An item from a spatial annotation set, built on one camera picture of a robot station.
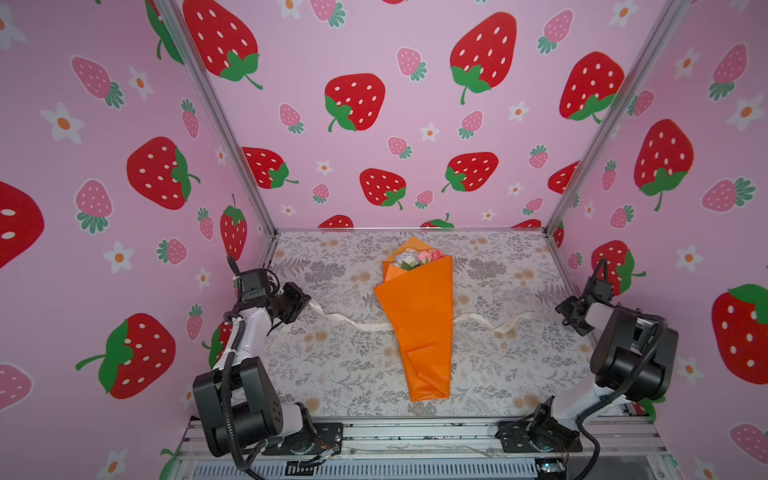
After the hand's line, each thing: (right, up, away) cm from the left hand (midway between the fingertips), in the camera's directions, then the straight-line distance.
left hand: (310, 293), depth 87 cm
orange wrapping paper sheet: (+34, -5, +12) cm, 36 cm away
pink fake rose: (+38, +12, +20) cm, 45 cm away
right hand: (+83, -7, +7) cm, 84 cm away
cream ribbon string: (+58, -11, +6) cm, 59 cm away
